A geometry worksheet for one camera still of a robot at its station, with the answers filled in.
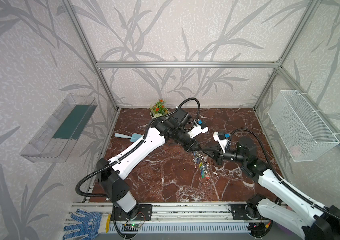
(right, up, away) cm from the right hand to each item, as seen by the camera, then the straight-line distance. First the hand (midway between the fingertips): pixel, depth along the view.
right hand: (203, 146), depth 70 cm
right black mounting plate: (+18, -34, +3) cm, 38 cm away
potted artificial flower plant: (-25, +19, +29) cm, 43 cm away
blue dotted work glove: (-53, -37, -1) cm, 64 cm away
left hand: (-1, +1, -2) cm, 2 cm away
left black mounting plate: (-31, -33, +2) cm, 45 cm away
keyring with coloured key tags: (-2, -6, -2) cm, 6 cm away
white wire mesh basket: (+42, +5, -9) cm, 43 cm away
